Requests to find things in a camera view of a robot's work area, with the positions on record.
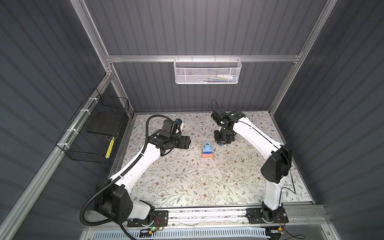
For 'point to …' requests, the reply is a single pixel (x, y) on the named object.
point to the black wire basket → (89, 135)
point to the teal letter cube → (207, 144)
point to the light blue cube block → (207, 148)
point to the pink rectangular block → (207, 154)
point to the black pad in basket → (105, 123)
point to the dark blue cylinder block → (221, 144)
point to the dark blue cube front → (209, 152)
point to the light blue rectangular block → (204, 150)
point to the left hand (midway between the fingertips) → (184, 140)
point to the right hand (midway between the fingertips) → (220, 143)
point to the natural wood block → (207, 156)
